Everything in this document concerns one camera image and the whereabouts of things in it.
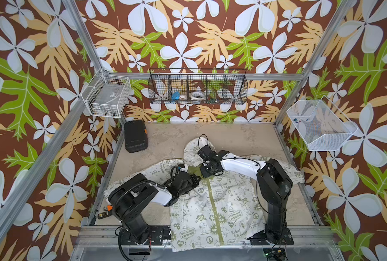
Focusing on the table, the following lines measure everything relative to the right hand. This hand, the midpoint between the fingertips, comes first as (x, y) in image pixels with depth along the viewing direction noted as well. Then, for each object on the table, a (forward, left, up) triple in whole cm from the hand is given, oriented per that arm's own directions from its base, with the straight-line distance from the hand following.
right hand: (204, 171), depth 93 cm
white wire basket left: (+29, +54, +33) cm, 69 cm away
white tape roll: (+39, +3, +25) cm, 46 cm away
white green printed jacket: (-17, -7, -1) cm, 18 cm away
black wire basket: (+43, +4, +29) cm, 52 cm away
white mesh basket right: (+13, -59, +25) cm, 66 cm away
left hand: (-4, +1, +2) cm, 4 cm away
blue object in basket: (+35, +17, +28) cm, 48 cm away
